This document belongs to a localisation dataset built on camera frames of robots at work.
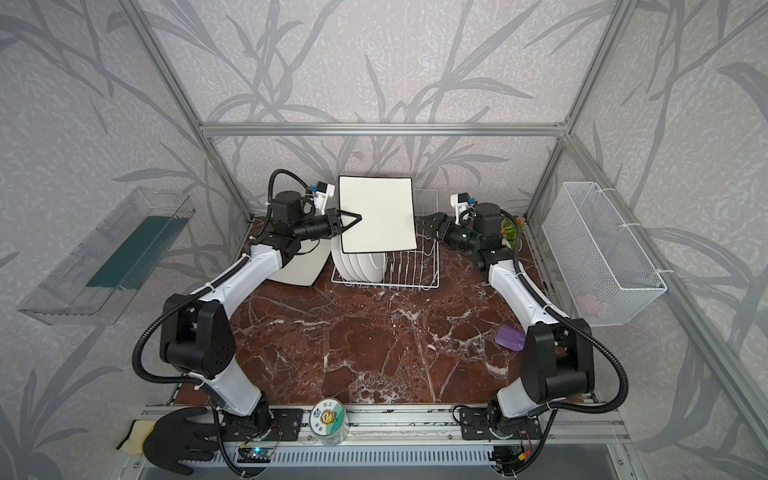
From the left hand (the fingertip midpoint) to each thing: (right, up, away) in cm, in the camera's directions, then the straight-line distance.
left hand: (361, 210), depth 79 cm
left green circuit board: (-25, -60, -8) cm, 66 cm away
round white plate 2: (-6, -17, +11) cm, 20 cm away
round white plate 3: (0, -16, +12) cm, 20 cm away
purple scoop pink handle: (+43, -38, +10) cm, 58 cm away
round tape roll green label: (-6, -49, -12) cm, 51 cm away
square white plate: (+6, +1, +5) cm, 8 cm away
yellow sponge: (-54, -55, -6) cm, 77 cm away
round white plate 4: (+2, -16, +14) cm, 21 cm away
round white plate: (-8, -14, +10) cm, 19 cm away
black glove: (-45, -56, -8) cm, 73 cm away
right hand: (+17, -2, +1) cm, 17 cm away
